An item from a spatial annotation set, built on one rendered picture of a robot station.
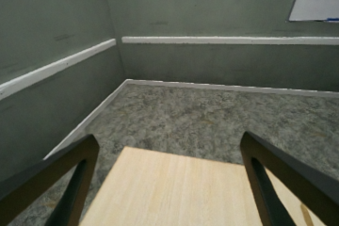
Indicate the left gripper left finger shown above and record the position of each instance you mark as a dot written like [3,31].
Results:
[22,189]

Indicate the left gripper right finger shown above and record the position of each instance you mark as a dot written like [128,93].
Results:
[316,190]

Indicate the light wooden beam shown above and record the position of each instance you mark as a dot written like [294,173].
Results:
[310,218]

